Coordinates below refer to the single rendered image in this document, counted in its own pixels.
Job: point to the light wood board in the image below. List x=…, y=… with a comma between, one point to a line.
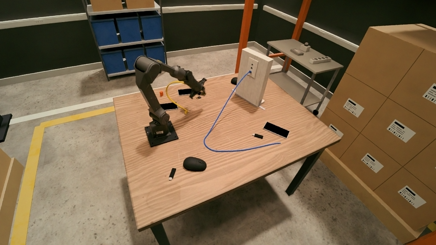
x=252, y=89

